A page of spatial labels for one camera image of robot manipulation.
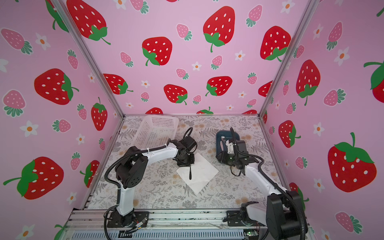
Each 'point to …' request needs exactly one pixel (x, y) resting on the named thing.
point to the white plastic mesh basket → (156, 131)
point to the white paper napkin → (202, 173)
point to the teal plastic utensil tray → (221, 137)
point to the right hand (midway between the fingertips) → (217, 156)
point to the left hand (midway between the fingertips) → (194, 165)
